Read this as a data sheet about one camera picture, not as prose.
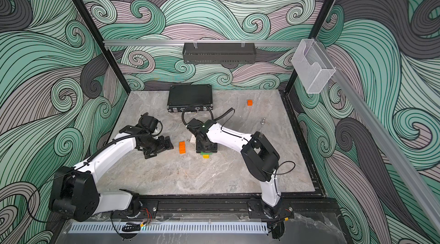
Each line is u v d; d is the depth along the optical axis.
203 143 0.74
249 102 1.14
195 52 0.99
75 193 0.40
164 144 0.76
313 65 0.78
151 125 0.69
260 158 0.48
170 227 0.70
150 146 0.70
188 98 1.15
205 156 0.89
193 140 0.94
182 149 0.90
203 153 0.83
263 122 1.03
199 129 0.65
